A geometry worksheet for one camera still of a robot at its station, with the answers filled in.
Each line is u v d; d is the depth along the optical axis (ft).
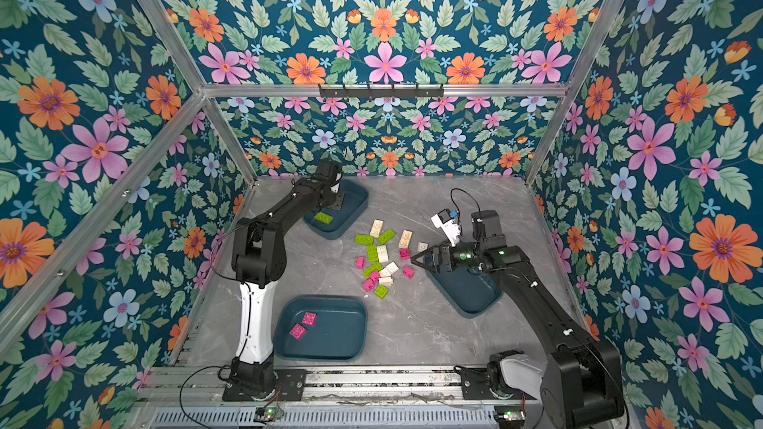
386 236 3.34
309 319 2.73
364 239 3.32
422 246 3.25
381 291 2.90
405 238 3.31
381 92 3.06
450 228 2.30
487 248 2.02
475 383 2.41
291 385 2.41
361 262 3.11
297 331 2.65
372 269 3.06
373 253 3.20
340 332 2.69
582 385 1.29
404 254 3.14
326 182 2.66
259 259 1.95
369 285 2.94
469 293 2.88
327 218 3.44
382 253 3.14
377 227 3.40
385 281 2.99
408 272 3.04
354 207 3.52
